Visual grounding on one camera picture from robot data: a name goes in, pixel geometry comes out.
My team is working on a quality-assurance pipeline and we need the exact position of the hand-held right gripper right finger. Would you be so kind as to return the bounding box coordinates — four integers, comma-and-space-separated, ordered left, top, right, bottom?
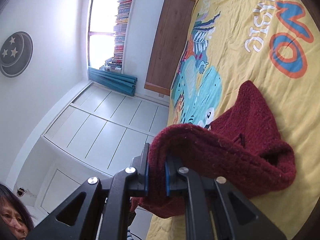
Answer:
164, 155, 287, 240

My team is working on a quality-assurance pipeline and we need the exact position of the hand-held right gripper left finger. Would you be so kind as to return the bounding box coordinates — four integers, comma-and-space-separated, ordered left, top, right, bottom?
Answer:
26, 142, 150, 240

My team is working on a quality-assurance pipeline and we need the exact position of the dark red knitted sweater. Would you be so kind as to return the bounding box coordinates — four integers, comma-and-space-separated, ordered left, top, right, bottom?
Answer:
130, 80, 297, 219

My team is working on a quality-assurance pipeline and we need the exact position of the white wardrobe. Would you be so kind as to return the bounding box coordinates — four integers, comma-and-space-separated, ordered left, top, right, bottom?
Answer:
40, 82, 170, 215

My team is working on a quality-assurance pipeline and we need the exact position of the teal curtain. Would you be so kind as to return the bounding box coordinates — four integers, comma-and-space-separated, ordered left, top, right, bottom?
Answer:
88, 67, 138, 97

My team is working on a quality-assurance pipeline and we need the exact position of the person's head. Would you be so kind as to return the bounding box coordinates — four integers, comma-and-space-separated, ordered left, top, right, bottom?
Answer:
0, 183, 35, 240

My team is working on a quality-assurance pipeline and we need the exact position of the wooden headboard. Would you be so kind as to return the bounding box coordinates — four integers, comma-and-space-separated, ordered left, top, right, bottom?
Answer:
144, 0, 199, 96

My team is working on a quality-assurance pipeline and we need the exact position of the window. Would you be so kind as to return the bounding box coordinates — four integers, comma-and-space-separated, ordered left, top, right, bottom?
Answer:
87, 0, 123, 68

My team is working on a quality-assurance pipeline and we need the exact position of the bed with yellow cover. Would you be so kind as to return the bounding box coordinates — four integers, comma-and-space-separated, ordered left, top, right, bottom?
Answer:
145, 0, 320, 240

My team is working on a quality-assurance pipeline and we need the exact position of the row of books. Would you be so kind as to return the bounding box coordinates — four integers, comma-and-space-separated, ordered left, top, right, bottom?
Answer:
105, 0, 138, 74

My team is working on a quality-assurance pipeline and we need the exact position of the round grey ceiling lamp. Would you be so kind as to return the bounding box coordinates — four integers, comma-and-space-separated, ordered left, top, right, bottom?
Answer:
0, 31, 33, 77

